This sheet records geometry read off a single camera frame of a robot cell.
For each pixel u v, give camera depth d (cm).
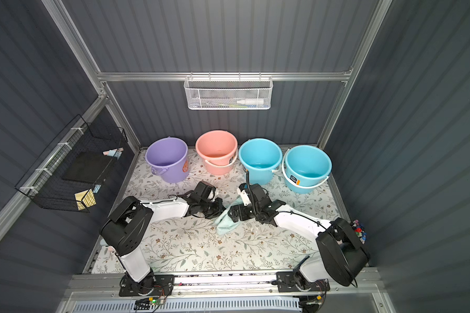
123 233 49
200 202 75
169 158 107
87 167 75
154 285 71
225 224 82
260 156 102
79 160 75
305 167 104
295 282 67
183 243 84
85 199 61
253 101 91
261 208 66
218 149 112
